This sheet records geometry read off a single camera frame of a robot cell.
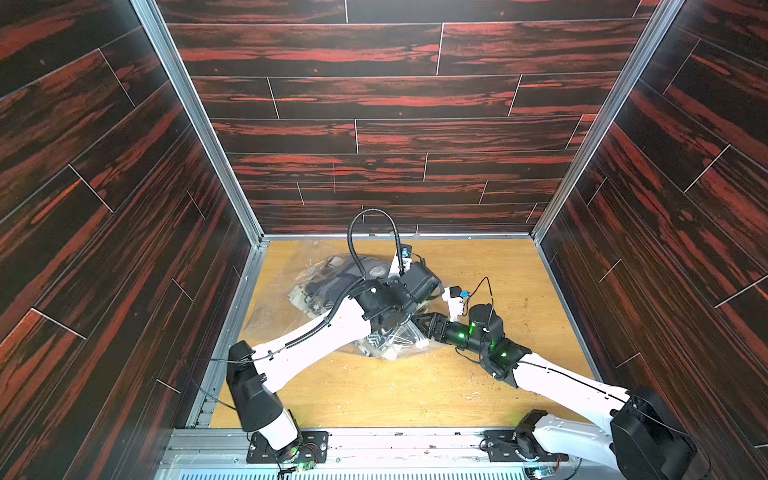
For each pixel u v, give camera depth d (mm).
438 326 690
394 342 801
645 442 406
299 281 1064
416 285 521
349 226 1216
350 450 750
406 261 626
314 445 733
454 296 731
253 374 411
